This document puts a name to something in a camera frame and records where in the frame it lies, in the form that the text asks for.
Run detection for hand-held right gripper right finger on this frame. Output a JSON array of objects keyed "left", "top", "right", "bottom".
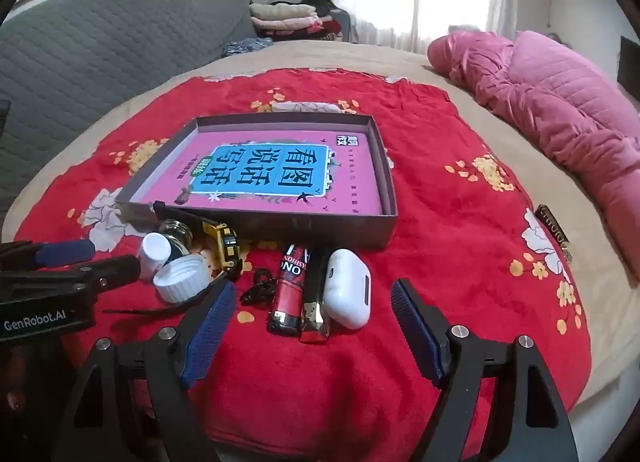
[{"left": 391, "top": 278, "right": 582, "bottom": 462}]

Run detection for red floral blanket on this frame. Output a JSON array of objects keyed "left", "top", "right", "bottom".
[{"left": 12, "top": 67, "right": 593, "bottom": 462}]

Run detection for small glass jar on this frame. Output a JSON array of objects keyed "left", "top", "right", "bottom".
[{"left": 159, "top": 218, "right": 206, "bottom": 259}]

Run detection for grey cloth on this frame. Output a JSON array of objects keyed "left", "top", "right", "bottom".
[{"left": 447, "top": 23, "right": 493, "bottom": 38}]

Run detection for pink book with blue panel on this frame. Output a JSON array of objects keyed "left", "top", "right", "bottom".
[{"left": 137, "top": 129, "right": 386, "bottom": 217}]

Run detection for pink quilted duvet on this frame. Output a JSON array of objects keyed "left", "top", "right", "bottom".
[{"left": 427, "top": 31, "right": 640, "bottom": 288}]

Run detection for blue patterned cloth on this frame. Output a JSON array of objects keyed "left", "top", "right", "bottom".
[{"left": 222, "top": 37, "right": 273, "bottom": 59}]

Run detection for black television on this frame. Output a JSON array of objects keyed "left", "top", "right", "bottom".
[{"left": 619, "top": 36, "right": 640, "bottom": 93}]

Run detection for small white bottle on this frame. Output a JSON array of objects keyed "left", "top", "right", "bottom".
[{"left": 137, "top": 233, "right": 171, "bottom": 282}]

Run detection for white earbuds case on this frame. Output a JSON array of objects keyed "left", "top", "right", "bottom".
[{"left": 321, "top": 248, "right": 375, "bottom": 330}]

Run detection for black gold rectangular tube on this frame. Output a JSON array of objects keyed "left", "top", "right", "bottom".
[{"left": 299, "top": 247, "right": 331, "bottom": 345}]

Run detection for white ribbed screw cap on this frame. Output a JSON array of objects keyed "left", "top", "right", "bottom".
[{"left": 152, "top": 254, "right": 208, "bottom": 304}]

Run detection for grey quilted headboard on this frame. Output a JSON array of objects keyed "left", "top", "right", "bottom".
[{"left": 0, "top": 0, "right": 273, "bottom": 208}]

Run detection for black hair clip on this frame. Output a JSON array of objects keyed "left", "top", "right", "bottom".
[{"left": 240, "top": 267, "right": 276, "bottom": 307}]

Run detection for yellow black tape measure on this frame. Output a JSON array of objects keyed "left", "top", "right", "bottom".
[{"left": 200, "top": 222, "right": 246, "bottom": 283}]

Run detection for red black lighter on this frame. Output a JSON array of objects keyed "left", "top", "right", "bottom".
[{"left": 266, "top": 243, "right": 313, "bottom": 335}]

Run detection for beige bed sheet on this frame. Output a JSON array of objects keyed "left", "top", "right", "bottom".
[{"left": 0, "top": 39, "right": 640, "bottom": 423}]

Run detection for stack of folded clothes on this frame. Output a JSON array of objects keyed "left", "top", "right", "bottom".
[{"left": 248, "top": 0, "right": 358, "bottom": 43}]

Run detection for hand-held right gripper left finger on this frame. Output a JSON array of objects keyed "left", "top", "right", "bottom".
[{"left": 60, "top": 281, "right": 237, "bottom": 462}]

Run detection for shallow grey cardboard box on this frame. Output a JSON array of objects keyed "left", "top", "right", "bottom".
[{"left": 116, "top": 114, "right": 399, "bottom": 251}]

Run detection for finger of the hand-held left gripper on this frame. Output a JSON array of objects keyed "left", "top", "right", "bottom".
[
  {"left": 50, "top": 255, "right": 142, "bottom": 294},
  {"left": 0, "top": 240, "right": 97, "bottom": 270}
]

